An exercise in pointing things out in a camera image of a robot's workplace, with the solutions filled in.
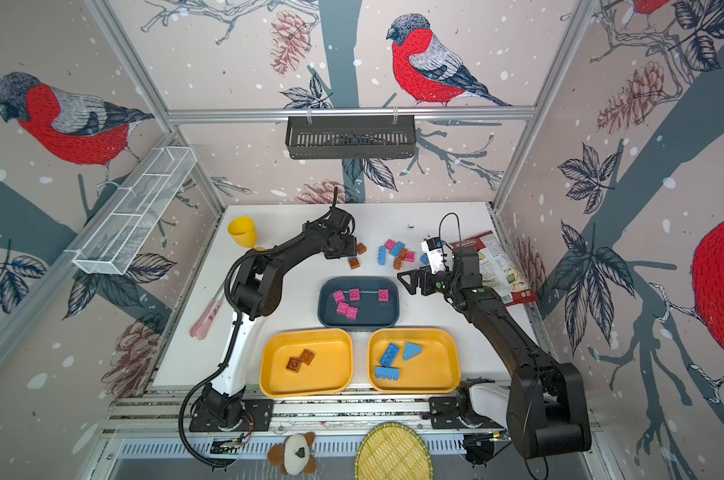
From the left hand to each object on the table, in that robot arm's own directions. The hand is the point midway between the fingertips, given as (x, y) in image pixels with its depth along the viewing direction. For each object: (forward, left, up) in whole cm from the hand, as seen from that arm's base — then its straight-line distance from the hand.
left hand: (352, 249), depth 104 cm
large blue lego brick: (-35, -12, -3) cm, 38 cm away
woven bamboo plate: (-58, -11, -2) cm, 59 cm away
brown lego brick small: (-4, -1, -3) cm, 5 cm away
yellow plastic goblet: (+1, +36, +9) cm, 37 cm away
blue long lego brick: (-41, -11, -2) cm, 42 cm away
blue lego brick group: (+4, -18, -4) cm, 18 cm away
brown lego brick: (-39, +15, -1) cm, 41 cm away
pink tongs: (-27, +45, -3) cm, 53 cm away
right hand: (-18, -18, +12) cm, 28 cm away
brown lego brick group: (-4, -16, -2) cm, 17 cm away
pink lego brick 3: (-18, -11, -2) cm, 21 cm away
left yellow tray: (-40, +5, -3) cm, 40 cm away
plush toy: (-59, +11, 0) cm, 60 cm away
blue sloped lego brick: (-35, -18, -2) cm, 39 cm away
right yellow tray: (-39, -25, -5) cm, 47 cm away
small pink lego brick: (-23, -1, -1) cm, 24 cm away
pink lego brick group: (-3, -21, -1) cm, 21 cm away
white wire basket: (-18, +55, +28) cm, 64 cm away
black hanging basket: (+31, 0, +25) cm, 40 cm away
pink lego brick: (-18, +4, -2) cm, 18 cm away
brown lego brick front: (-36, +11, -1) cm, 38 cm away
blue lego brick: (-2, -10, -1) cm, 11 cm away
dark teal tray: (-23, -7, -2) cm, 25 cm away
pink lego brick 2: (-17, -2, -1) cm, 17 cm away
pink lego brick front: (-22, +2, -1) cm, 22 cm away
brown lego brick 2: (+1, -3, -1) cm, 4 cm away
